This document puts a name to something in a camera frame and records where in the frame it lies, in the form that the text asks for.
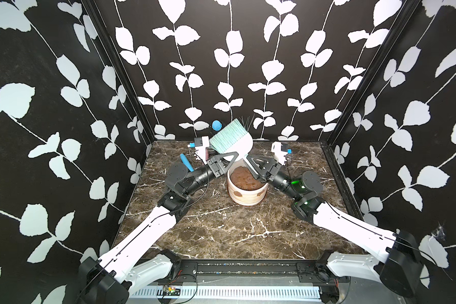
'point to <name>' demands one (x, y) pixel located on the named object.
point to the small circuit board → (170, 291)
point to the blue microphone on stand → (216, 125)
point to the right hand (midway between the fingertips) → (246, 160)
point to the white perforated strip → (291, 292)
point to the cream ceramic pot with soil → (243, 187)
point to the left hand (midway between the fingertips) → (238, 155)
